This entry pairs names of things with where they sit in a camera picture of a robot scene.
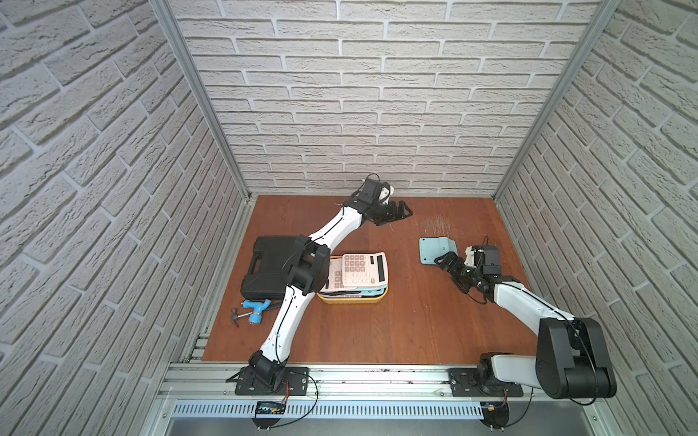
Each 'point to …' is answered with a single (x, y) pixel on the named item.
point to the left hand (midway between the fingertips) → (395, 206)
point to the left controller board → (268, 407)
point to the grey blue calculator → (373, 291)
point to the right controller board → (495, 413)
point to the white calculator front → (341, 273)
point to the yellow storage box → (353, 292)
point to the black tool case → (264, 280)
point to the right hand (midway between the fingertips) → (445, 266)
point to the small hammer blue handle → (254, 317)
